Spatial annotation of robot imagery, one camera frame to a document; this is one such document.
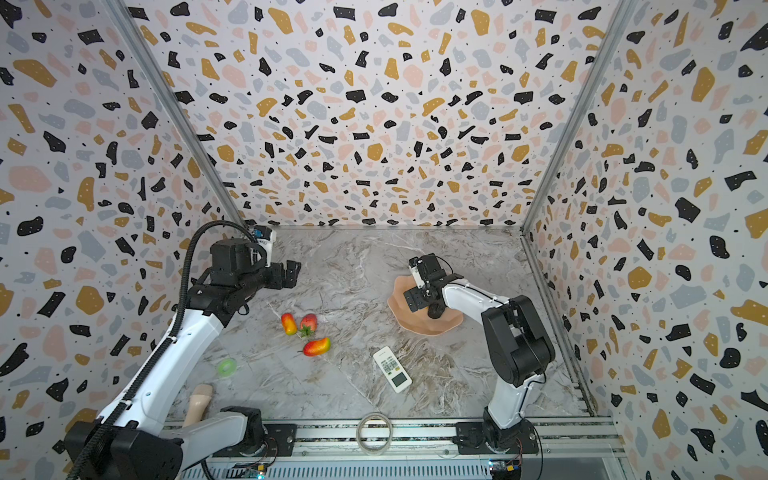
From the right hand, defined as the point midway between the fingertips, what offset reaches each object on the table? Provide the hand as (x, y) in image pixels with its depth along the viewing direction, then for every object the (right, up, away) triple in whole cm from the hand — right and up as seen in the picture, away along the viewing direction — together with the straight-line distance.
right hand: (418, 286), depth 96 cm
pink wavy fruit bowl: (0, -11, -2) cm, 11 cm away
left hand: (-36, +10, -19) cm, 42 cm away
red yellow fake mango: (-30, -17, -8) cm, 36 cm away
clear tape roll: (-12, -36, -19) cm, 42 cm away
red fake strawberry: (-34, -11, -6) cm, 36 cm away
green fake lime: (-55, -22, -10) cm, 61 cm away
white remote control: (-8, -22, -12) cm, 26 cm away
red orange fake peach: (-40, -11, -4) cm, 42 cm away
